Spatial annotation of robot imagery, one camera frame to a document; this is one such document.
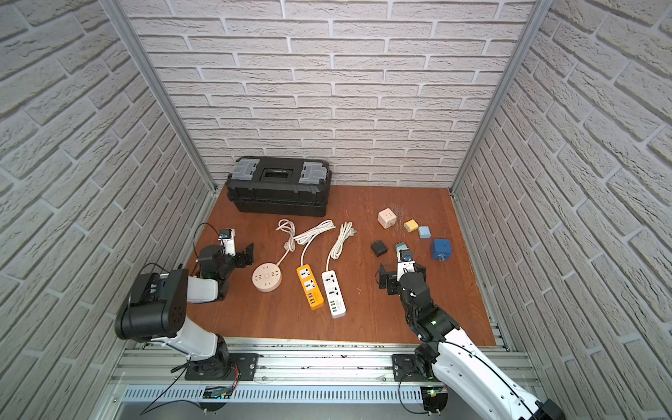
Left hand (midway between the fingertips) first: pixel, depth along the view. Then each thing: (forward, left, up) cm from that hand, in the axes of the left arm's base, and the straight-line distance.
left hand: (242, 239), depth 94 cm
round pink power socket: (-13, -11, -4) cm, 17 cm away
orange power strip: (-17, -26, -4) cm, 31 cm away
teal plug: (-1, -60, -3) cm, 60 cm away
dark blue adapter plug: (-4, -74, 0) cm, 74 cm away
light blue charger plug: (+6, -71, -3) cm, 71 cm away
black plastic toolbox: (+18, -13, +11) cm, 24 cm away
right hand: (-14, -55, +7) cm, 58 cm away
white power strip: (-20, -34, -3) cm, 40 cm away
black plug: (0, -52, -5) cm, 52 cm away
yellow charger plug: (+9, -66, -3) cm, 66 cm away
